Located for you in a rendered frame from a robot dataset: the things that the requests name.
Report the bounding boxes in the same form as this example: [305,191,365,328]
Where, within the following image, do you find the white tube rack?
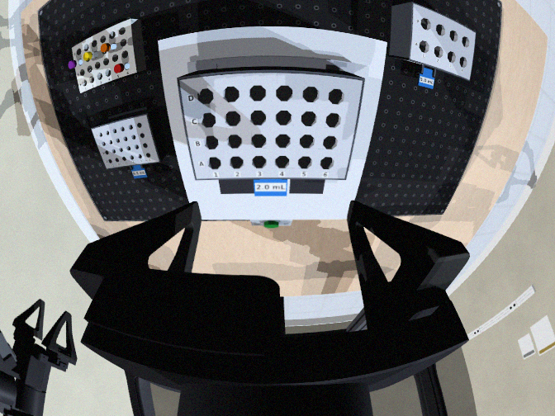
[72,19,146,93]

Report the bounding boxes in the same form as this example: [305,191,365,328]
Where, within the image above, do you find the yellow-capped white tube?
[83,51,98,61]

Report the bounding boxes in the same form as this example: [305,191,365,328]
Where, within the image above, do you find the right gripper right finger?
[347,201,470,329]

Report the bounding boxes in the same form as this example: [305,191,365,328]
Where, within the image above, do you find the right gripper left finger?
[79,201,202,272]

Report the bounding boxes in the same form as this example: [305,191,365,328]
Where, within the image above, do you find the orange-capped tube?
[101,43,116,52]

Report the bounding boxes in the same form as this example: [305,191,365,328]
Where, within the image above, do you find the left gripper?
[12,299,77,392]

